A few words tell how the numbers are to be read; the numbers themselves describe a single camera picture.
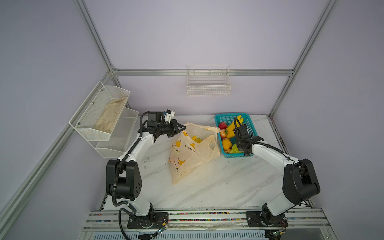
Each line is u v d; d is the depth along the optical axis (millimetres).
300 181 452
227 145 930
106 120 770
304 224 736
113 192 395
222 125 1041
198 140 994
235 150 901
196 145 823
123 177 455
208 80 954
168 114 800
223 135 981
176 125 758
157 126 690
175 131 763
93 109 742
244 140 676
